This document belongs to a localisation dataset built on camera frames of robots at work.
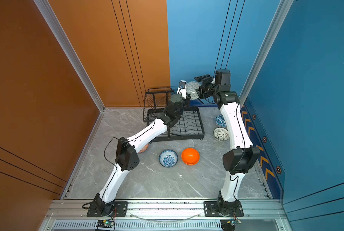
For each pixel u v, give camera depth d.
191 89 0.85
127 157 0.56
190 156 0.89
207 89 0.66
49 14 0.72
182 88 0.68
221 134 1.02
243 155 0.45
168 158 0.91
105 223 0.71
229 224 0.70
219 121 1.10
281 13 0.71
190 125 1.07
